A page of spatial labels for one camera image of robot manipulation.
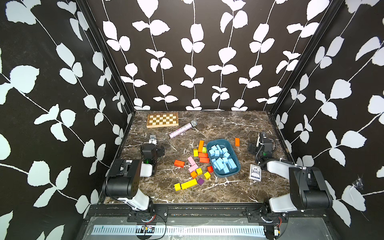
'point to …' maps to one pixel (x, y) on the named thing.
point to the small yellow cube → (177, 187)
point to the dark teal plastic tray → (220, 143)
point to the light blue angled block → (225, 159)
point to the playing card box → (255, 172)
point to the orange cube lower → (193, 174)
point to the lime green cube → (204, 151)
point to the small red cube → (210, 169)
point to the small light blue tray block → (214, 147)
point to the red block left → (179, 163)
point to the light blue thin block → (220, 163)
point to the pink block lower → (193, 168)
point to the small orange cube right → (237, 142)
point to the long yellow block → (189, 184)
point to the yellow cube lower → (199, 171)
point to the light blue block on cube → (217, 153)
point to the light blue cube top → (211, 152)
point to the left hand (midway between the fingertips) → (153, 141)
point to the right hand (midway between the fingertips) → (257, 140)
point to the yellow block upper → (195, 152)
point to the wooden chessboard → (162, 120)
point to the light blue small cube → (226, 154)
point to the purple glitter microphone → (193, 123)
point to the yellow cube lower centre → (207, 175)
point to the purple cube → (200, 181)
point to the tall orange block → (201, 144)
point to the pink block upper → (191, 161)
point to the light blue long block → (232, 164)
